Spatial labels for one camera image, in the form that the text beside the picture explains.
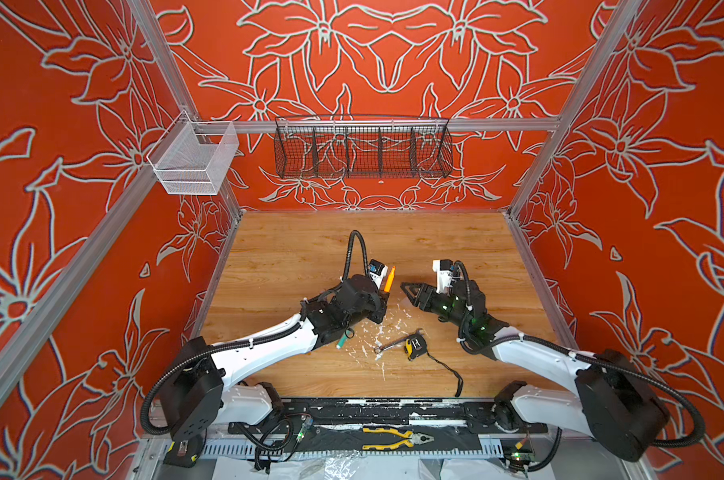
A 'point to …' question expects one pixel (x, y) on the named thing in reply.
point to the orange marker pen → (389, 282)
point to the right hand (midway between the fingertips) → (401, 286)
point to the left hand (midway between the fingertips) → (387, 291)
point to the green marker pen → (341, 341)
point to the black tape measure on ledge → (184, 450)
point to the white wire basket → (193, 158)
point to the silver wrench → (379, 349)
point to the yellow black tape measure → (415, 345)
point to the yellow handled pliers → (412, 437)
